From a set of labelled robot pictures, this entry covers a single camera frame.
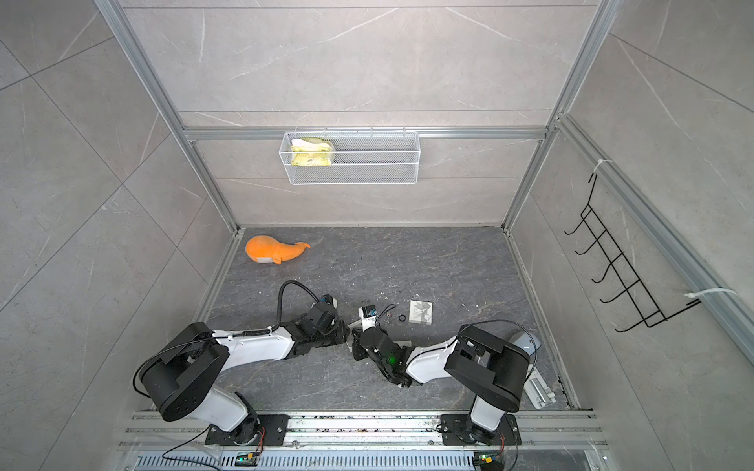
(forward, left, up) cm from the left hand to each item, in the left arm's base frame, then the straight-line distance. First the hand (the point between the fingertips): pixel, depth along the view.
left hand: (351, 329), depth 91 cm
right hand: (-3, -1, +3) cm, 4 cm away
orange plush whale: (+29, +30, +6) cm, 42 cm away
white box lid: (+5, -22, +1) cm, 23 cm away
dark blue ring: (+5, -16, -2) cm, 17 cm away
